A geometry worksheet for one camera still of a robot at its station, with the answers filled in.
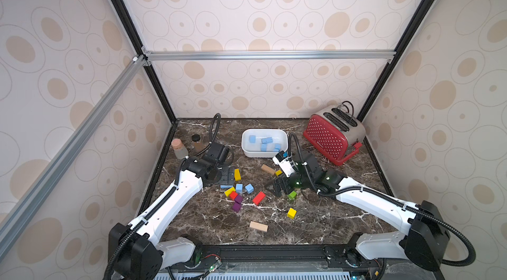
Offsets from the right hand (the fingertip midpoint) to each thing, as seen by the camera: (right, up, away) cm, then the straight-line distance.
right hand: (278, 179), depth 79 cm
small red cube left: (-19, -9, +9) cm, 23 cm away
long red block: (-8, -11, +10) cm, 17 cm away
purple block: (-17, -12, +7) cm, 22 cm away
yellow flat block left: (-18, -1, +18) cm, 26 cm away
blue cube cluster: (-12, -7, +11) cm, 18 cm away
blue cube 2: (-2, +11, +28) cm, 31 cm away
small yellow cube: (+6, -15, +4) cm, 17 cm away
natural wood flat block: (-8, -20, +3) cm, 22 cm away
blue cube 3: (-11, +16, +32) cm, 37 cm away
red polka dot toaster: (+27, +19, +13) cm, 36 cm away
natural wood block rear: (-4, +1, +18) cm, 18 cm away
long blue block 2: (-23, -6, +13) cm, 28 cm away
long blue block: (-3, +15, +31) cm, 35 cm away
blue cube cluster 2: (-17, -7, +11) cm, 21 cm away
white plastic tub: (-11, +10, +26) cm, 30 cm away
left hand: (-21, +1, +1) cm, 21 cm away
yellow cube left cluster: (-22, -9, +11) cm, 26 cm away
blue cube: (-5, +11, +27) cm, 30 cm away
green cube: (+7, -9, +8) cm, 14 cm away
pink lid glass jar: (-47, +10, +19) cm, 51 cm away
